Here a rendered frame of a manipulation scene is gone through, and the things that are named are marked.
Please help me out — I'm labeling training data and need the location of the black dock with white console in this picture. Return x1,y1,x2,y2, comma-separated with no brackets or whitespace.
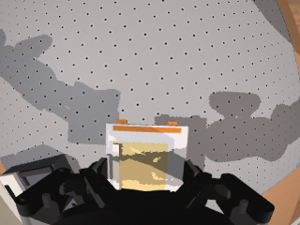
0,154,84,210

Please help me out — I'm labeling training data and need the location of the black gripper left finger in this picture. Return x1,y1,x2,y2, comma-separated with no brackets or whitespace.
15,157,130,225

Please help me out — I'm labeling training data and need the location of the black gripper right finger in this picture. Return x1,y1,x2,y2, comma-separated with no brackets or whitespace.
162,160,275,225

